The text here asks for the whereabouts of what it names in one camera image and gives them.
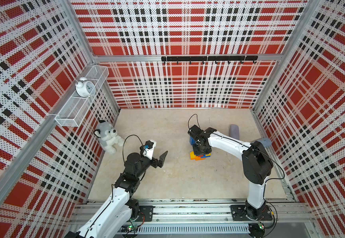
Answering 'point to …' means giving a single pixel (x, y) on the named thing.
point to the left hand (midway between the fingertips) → (161, 147)
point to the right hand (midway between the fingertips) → (202, 152)
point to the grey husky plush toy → (108, 137)
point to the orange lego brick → (198, 158)
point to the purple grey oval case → (234, 131)
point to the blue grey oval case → (266, 142)
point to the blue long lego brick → (204, 156)
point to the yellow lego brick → (192, 155)
